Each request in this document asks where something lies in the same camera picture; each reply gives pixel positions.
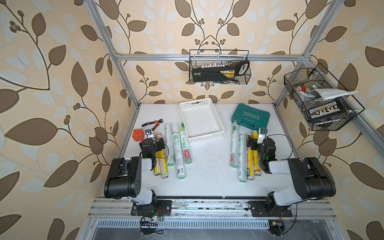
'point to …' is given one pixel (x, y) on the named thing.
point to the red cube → (138, 135)
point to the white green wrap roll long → (180, 165)
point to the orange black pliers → (157, 122)
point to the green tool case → (250, 117)
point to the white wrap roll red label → (187, 150)
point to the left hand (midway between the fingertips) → (154, 138)
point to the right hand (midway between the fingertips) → (257, 136)
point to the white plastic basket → (200, 120)
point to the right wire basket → (300, 84)
